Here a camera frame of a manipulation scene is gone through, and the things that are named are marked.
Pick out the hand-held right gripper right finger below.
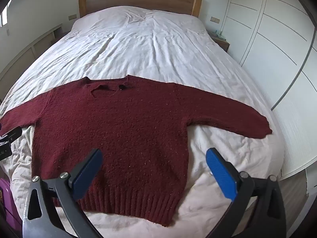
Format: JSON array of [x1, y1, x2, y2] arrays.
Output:
[[205, 147, 287, 238]]

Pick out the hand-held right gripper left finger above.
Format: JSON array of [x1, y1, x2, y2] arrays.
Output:
[[22, 148, 104, 238]]

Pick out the dark red knitted sweater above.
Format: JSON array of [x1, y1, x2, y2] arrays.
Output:
[[0, 75, 273, 228]]

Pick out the purple plastic box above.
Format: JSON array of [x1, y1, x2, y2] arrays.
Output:
[[0, 177, 22, 231]]

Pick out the beige low shelf unit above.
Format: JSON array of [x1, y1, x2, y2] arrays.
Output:
[[0, 23, 64, 101]]

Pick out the wooden nightstand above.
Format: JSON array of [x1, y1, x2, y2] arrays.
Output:
[[209, 31, 230, 53]]

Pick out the bed with white sheet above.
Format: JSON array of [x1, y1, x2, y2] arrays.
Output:
[[0, 5, 285, 238]]

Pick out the white wardrobe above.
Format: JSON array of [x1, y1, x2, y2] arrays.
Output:
[[220, 0, 317, 179]]

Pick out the wooden headboard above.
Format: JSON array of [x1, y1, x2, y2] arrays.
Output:
[[78, 0, 202, 18]]

